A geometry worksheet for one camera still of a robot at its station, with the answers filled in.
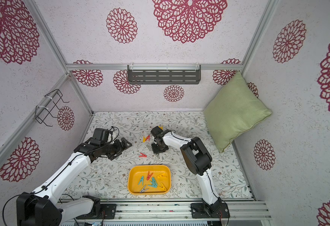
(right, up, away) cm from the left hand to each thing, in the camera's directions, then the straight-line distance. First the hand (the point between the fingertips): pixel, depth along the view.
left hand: (127, 149), depth 80 cm
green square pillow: (+63, +23, +5) cm, 67 cm away
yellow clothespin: (+20, -22, +1) cm, 30 cm away
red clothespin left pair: (+9, +5, +24) cm, 27 cm away
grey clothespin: (+9, -23, -1) cm, 25 cm away
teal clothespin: (+8, -19, +3) cm, 21 cm away
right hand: (+15, -3, +17) cm, 23 cm away
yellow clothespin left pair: (+6, +3, +23) cm, 24 cm away
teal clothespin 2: (+15, -20, +1) cm, 25 cm away
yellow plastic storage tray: (+12, -19, +4) cm, 23 cm away
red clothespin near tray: (+7, -7, +14) cm, 17 cm away
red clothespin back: (+12, -17, +5) cm, 22 cm away
